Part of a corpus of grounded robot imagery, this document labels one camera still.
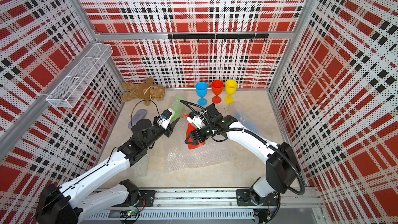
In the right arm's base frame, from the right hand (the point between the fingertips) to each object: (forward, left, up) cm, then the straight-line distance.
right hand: (193, 139), depth 75 cm
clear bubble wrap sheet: (-4, +9, -14) cm, 17 cm away
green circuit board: (-29, +29, -16) cm, 44 cm away
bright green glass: (+30, +14, -13) cm, 36 cm away
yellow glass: (+40, -23, -3) cm, 46 cm away
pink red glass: (+3, +2, +5) cm, 6 cm away
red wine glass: (+40, -13, -3) cm, 42 cm away
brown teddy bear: (+43, +37, -10) cm, 58 cm away
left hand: (+10, +8, +7) cm, 14 cm away
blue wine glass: (+40, -3, -5) cm, 40 cm away
